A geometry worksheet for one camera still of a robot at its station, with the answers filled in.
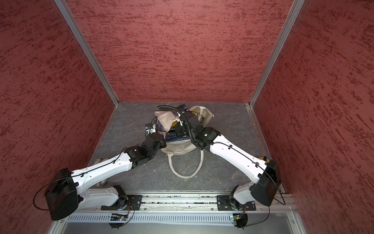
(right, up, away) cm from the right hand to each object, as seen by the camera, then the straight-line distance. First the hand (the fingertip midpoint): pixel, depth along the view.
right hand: (177, 126), depth 75 cm
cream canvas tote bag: (-9, +4, +10) cm, 15 cm away
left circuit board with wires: (-31, -48, -2) cm, 57 cm away
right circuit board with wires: (+32, -47, -4) cm, 57 cm away
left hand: (-10, -8, +8) cm, 15 cm away
